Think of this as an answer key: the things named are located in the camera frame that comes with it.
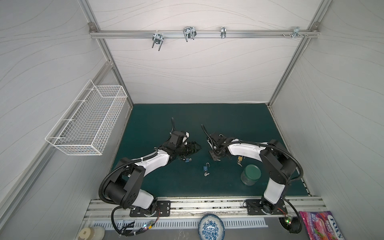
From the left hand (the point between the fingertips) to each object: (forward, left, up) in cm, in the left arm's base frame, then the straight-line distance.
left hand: (201, 147), depth 86 cm
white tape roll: (-41, +45, -1) cm, 61 cm away
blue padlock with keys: (-10, -3, -8) cm, 13 cm away
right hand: (+3, -10, -8) cm, 14 cm away
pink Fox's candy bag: (-35, -56, -7) cm, 67 cm away
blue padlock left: (-5, +8, -9) cm, 12 cm away
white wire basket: (-2, +54, +22) cm, 59 cm away
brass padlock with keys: (-3, -24, -9) cm, 26 cm away
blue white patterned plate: (-37, -5, -8) cm, 38 cm away
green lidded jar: (-15, -25, +1) cm, 30 cm away
